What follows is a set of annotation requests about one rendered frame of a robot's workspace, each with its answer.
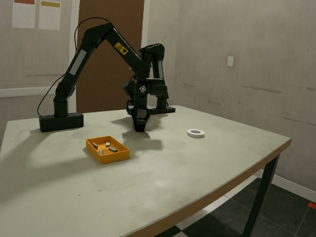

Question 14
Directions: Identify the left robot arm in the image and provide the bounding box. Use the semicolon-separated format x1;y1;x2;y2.
121;44;176;112

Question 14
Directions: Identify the white flat ring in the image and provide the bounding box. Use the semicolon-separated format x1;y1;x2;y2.
187;129;204;138

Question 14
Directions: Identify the orange tray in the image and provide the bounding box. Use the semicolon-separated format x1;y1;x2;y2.
86;136;130;164

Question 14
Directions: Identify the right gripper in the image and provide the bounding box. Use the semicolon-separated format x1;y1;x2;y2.
128;95;153;129

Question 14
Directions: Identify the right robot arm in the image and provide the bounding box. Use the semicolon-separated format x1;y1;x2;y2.
39;23;165;122

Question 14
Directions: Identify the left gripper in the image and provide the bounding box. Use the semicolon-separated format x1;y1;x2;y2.
126;98;134;116

